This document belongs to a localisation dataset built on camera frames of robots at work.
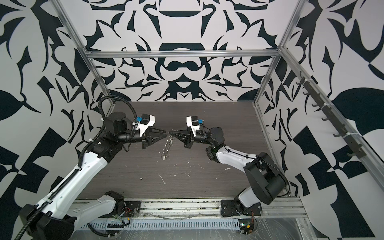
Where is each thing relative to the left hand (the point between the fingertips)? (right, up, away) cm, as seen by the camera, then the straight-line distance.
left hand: (166, 129), depth 65 cm
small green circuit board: (+37, -46, +7) cm, 59 cm away
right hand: (+3, -2, -1) cm, 4 cm away
